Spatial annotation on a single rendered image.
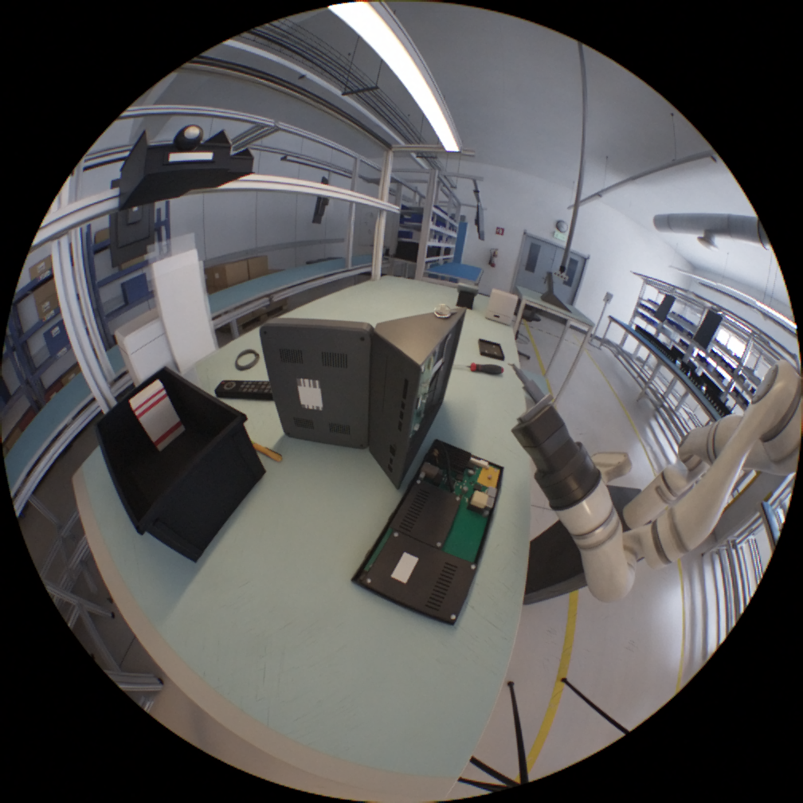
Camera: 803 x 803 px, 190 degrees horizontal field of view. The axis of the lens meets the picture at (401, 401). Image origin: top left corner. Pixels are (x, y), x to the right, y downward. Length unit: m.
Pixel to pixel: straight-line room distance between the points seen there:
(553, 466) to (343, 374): 0.27
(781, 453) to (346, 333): 0.52
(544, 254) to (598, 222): 1.95
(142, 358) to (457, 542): 0.62
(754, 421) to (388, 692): 0.47
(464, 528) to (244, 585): 0.30
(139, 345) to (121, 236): 1.40
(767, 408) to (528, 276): 6.83
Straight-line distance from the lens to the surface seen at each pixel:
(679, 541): 0.37
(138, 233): 1.94
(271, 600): 0.34
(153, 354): 0.57
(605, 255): 7.57
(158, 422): 0.53
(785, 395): 0.35
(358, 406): 0.34
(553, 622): 1.65
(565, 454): 0.29
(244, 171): 0.60
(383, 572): 0.29
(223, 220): 4.86
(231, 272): 3.70
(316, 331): 0.29
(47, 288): 3.70
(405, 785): 0.41
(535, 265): 7.02
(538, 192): 7.20
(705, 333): 4.39
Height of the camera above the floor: 1.31
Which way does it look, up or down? 39 degrees down
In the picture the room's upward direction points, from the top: 8 degrees clockwise
